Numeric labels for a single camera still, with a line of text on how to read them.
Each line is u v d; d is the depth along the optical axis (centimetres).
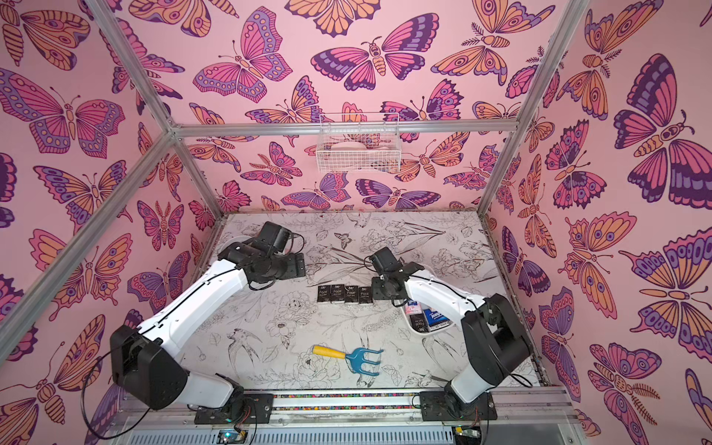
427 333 82
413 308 89
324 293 94
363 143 95
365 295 92
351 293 95
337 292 94
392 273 69
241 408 70
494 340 44
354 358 83
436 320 87
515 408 74
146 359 40
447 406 65
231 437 71
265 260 58
